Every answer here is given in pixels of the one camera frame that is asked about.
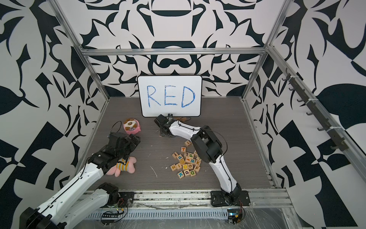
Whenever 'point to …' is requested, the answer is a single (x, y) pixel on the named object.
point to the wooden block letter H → (173, 167)
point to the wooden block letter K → (180, 174)
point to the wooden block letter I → (178, 166)
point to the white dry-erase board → (179, 95)
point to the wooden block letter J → (175, 154)
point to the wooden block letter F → (197, 168)
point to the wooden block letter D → (192, 172)
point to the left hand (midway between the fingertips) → (136, 139)
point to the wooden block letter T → (188, 142)
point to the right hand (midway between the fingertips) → (164, 130)
